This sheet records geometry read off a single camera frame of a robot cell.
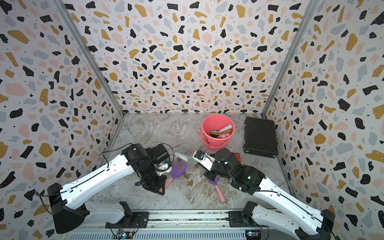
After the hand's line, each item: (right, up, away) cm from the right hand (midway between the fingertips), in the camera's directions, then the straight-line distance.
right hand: (199, 162), depth 68 cm
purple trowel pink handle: (+13, +11, +22) cm, 28 cm away
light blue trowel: (+17, +16, +27) cm, 35 cm away
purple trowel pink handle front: (+9, -16, +18) cm, 25 cm away
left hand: (-15, -13, -3) cm, 20 cm away
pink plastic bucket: (+10, +19, +25) cm, 33 cm away
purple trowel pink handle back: (-11, -6, +9) cm, 16 cm away
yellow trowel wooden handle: (+15, +13, +29) cm, 35 cm away
